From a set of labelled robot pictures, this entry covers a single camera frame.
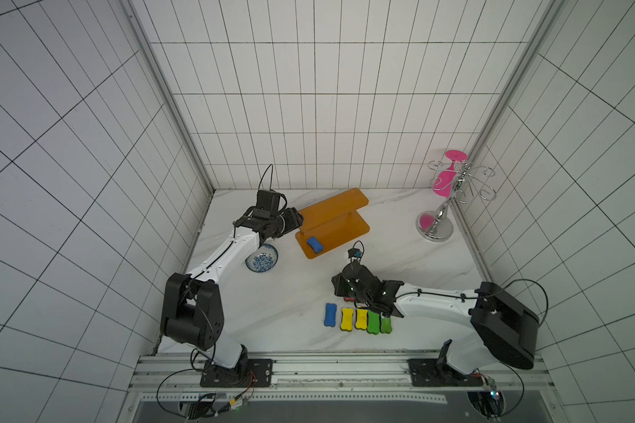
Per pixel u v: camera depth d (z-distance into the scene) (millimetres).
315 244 985
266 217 663
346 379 727
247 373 711
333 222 931
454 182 869
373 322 808
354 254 770
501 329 426
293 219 775
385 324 810
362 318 813
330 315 829
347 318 817
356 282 630
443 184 846
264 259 959
